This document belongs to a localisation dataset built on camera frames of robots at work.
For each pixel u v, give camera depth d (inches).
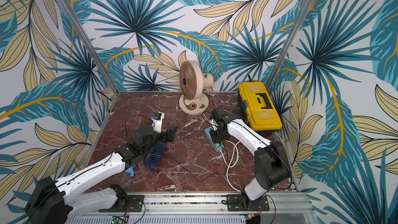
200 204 29.5
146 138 24.2
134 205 28.8
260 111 34.7
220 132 28.8
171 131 27.5
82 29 33.1
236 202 29.2
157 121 26.1
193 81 34.0
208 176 32.3
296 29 33.0
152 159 29.7
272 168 17.5
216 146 34.5
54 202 15.0
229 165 33.4
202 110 41.9
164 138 27.4
